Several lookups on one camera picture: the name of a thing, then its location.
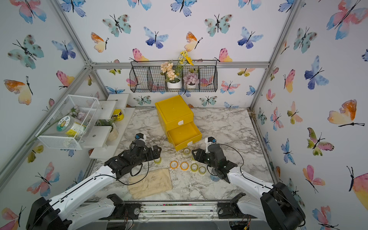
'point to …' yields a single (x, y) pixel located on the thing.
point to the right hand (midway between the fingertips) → (195, 152)
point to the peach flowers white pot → (172, 82)
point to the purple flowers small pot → (191, 80)
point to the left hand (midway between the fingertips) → (157, 150)
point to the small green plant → (103, 122)
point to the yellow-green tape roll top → (188, 154)
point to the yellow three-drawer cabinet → (178, 119)
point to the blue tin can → (214, 178)
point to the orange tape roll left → (173, 168)
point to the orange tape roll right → (184, 166)
